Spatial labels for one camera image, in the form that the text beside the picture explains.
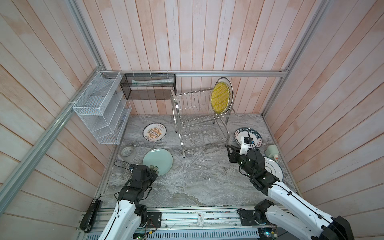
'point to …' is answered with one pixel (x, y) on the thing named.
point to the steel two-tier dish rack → (198, 126)
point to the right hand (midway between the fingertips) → (228, 145)
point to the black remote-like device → (89, 217)
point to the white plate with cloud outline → (272, 167)
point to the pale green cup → (272, 151)
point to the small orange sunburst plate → (154, 131)
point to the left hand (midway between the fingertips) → (155, 175)
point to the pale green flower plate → (159, 160)
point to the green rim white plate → (248, 132)
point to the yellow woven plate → (220, 97)
